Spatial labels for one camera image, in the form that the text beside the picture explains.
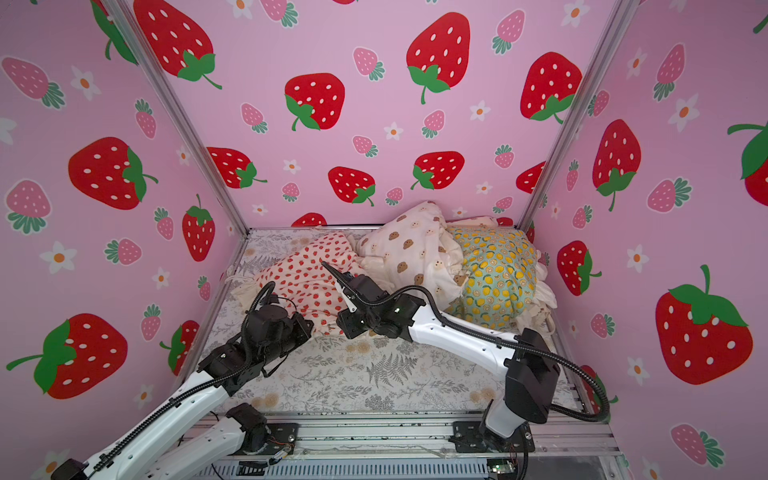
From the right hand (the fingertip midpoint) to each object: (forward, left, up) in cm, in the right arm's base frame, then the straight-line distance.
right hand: (337, 325), depth 74 cm
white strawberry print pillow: (+15, +12, -7) cm, 21 cm away
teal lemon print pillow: (+18, -42, +4) cm, 46 cm away
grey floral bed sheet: (-6, +2, -20) cm, 21 cm away
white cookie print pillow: (+28, -19, -1) cm, 34 cm away
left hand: (+2, +6, -3) cm, 7 cm away
